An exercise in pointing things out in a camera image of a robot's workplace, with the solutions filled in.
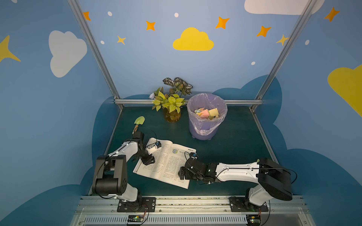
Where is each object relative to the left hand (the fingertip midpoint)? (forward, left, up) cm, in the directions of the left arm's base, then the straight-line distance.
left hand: (149, 156), depth 92 cm
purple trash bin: (+15, -37, 0) cm, 40 cm away
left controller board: (-34, +2, -2) cm, 34 cm away
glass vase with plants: (+29, -14, +25) cm, 41 cm away
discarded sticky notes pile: (+27, -42, +13) cm, 51 cm away
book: (-2, -13, 0) cm, 13 cm away
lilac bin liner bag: (+10, -34, +21) cm, 41 cm away
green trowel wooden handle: (+30, +13, 0) cm, 33 cm away
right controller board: (-33, -60, -1) cm, 68 cm away
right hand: (-11, -23, +2) cm, 26 cm away
